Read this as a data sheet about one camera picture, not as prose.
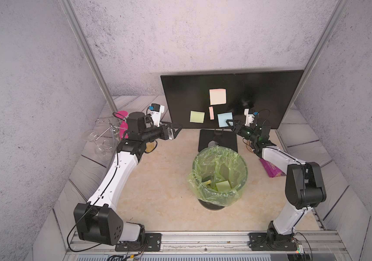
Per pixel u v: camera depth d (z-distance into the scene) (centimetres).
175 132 67
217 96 77
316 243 74
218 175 86
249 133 77
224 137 114
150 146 102
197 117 90
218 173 85
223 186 84
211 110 85
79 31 76
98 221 39
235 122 86
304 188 48
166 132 65
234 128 81
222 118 87
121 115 55
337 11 71
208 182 91
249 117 81
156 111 64
